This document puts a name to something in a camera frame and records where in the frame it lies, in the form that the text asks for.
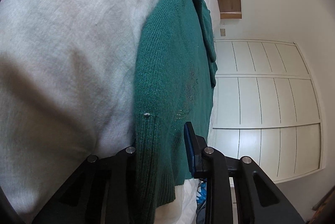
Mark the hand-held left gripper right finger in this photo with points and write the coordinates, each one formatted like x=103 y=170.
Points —
x=189 y=153

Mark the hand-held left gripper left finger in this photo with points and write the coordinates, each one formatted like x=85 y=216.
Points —
x=125 y=163

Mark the green knitted sweater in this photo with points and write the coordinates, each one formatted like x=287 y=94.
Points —
x=167 y=77

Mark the blue white patterned cloth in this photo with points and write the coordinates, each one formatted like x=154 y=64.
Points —
x=202 y=195

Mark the white wardrobe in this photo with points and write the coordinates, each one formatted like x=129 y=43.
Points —
x=267 y=108

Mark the bed with white duvet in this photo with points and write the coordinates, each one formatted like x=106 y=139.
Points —
x=65 y=56

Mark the beige wall switch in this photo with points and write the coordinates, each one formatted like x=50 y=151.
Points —
x=223 y=32

